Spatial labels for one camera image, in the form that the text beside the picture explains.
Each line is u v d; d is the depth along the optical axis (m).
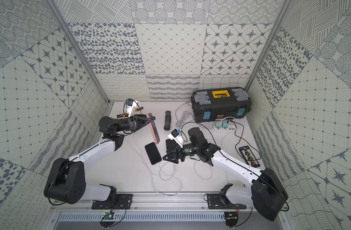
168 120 1.06
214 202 0.73
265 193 0.40
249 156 0.88
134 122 0.61
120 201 0.73
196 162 0.88
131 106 0.65
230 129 1.01
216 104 0.96
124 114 1.11
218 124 0.98
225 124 0.98
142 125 0.63
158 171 0.85
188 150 0.65
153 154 0.91
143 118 0.63
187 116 1.11
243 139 0.96
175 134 0.66
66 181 0.43
